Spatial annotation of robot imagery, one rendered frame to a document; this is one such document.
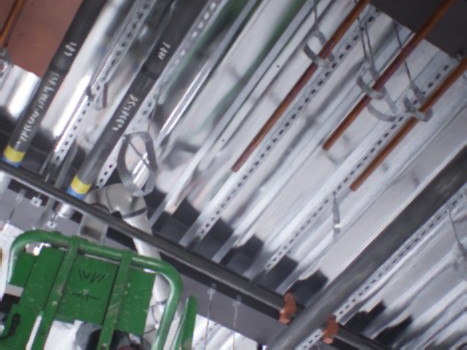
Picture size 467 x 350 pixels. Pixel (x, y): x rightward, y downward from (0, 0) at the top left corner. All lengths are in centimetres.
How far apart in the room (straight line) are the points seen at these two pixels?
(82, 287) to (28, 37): 139
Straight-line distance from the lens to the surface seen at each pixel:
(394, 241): 265
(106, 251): 235
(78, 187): 297
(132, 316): 223
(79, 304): 223
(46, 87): 275
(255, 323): 386
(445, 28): 294
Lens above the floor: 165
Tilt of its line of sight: 54 degrees up
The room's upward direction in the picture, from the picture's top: 7 degrees clockwise
